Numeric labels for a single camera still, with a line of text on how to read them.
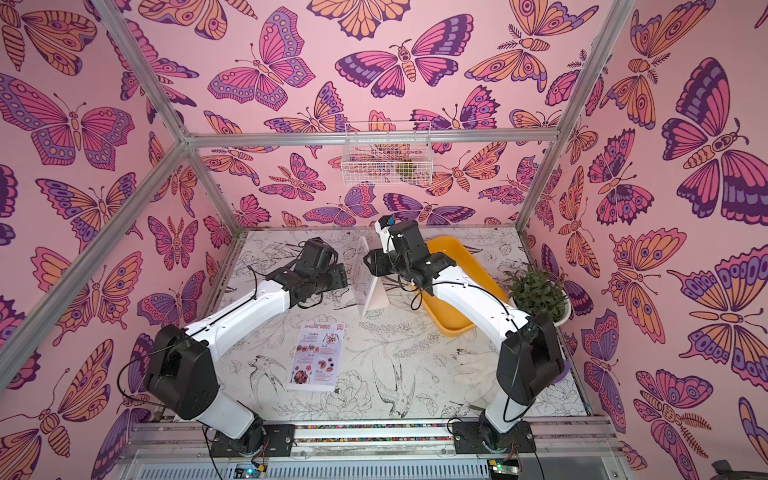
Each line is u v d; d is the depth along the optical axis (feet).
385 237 2.39
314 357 2.87
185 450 2.39
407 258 2.02
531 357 1.44
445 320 3.01
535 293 2.61
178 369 1.45
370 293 2.86
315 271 2.18
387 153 3.12
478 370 2.74
